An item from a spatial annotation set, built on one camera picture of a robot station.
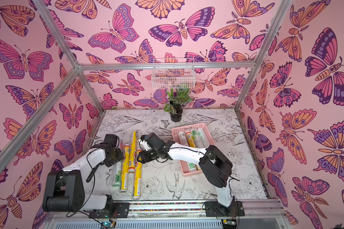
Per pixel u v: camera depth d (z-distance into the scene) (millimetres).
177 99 947
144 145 762
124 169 854
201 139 971
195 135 997
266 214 723
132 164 874
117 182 796
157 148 661
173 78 1060
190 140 973
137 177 817
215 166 497
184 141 957
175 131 1003
